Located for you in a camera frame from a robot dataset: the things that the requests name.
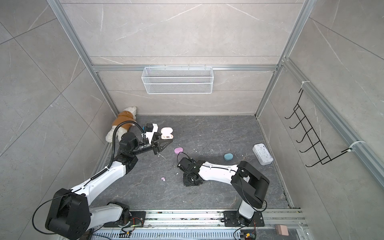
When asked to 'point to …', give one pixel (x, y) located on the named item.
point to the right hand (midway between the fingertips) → (189, 183)
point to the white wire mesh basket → (177, 80)
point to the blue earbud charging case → (228, 156)
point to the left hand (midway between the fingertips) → (172, 136)
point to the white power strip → (261, 152)
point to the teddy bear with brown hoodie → (128, 114)
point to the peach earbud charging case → (167, 133)
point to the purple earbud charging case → (178, 149)
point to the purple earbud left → (163, 178)
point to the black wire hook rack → (321, 154)
